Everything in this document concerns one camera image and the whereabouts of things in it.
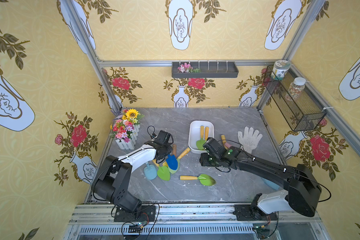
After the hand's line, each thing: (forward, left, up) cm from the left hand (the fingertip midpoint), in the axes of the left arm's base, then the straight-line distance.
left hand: (164, 148), depth 93 cm
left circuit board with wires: (-40, +11, -4) cm, 41 cm away
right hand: (-9, -23, +5) cm, 26 cm away
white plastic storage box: (+12, -21, -3) cm, 24 cm away
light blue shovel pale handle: (-13, +7, -3) cm, 15 cm away
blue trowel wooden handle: (-10, -5, +2) cm, 11 cm away
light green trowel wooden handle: (-2, -6, -2) cm, 7 cm away
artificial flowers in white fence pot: (+7, +22, +11) cm, 26 cm away
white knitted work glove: (+6, -57, -2) cm, 58 cm away
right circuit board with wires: (-44, -40, +13) cm, 61 cm away
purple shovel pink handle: (+2, -41, 0) cm, 41 cm away
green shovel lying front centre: (-19, -23, -2) cm, 30 cm away
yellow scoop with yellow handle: (-2, -15, +1) cm, 15 cm away
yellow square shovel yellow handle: (+13, -29, -2) cm, 32 cm away
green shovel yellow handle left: (-13, 0, -3) cm, 14 cm away
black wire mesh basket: (+9, -76, +25) cm, 81 cm away
